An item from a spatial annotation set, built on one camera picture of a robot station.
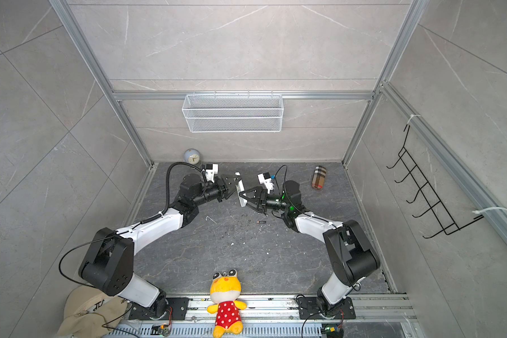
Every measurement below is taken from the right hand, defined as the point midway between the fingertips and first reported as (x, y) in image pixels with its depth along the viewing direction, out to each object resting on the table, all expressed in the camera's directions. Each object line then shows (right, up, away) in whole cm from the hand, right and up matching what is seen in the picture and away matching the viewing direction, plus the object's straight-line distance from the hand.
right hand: (242, 199), depth 77 cm
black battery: (+7, -12, +18) cm, 23 cm away
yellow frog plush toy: (-6, -31, -6) cm, 32 cm away
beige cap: (-53, -40, -5) cm, 67 cm away
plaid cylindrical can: (+38, +8, +33) cm, 51 cm away
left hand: (0, +8, 0) cm, 8 cm away
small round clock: (-31, +20, +37) cm, 52 cm away
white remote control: (0, +4, -1) cm, 4 cm away
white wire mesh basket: (-6, +40, +23) cm, 47 cm away
